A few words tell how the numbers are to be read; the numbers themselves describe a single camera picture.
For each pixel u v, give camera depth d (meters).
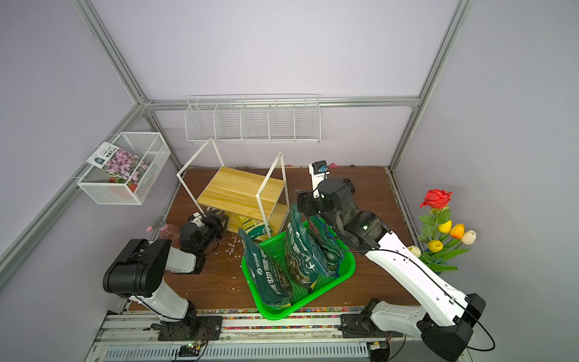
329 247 0.72
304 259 0.66
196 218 0.88
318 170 0.55
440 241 0.60
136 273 0.46
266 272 0.62
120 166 0.73
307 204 0.58
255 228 0.91
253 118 0.99
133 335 0.74
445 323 0.38
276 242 0.86
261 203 0.68
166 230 0.85
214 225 0.83
